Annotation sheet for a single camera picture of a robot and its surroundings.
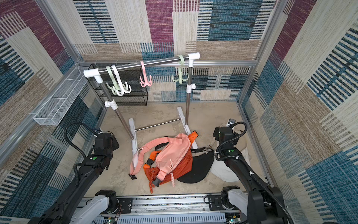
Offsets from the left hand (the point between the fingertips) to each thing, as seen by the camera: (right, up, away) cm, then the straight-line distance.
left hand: (108, 139), depth 81 cm
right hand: (+69, +4, +5) cm, 69 cm away
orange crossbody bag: (+44, -16, +2) cm, 46 cm away
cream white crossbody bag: (+64, -18, +6) cm, 67 cm away
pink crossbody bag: (+34, -12, -1) cm, 36 cm away
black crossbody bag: (+54, -15, +5) cm, 56 cm away
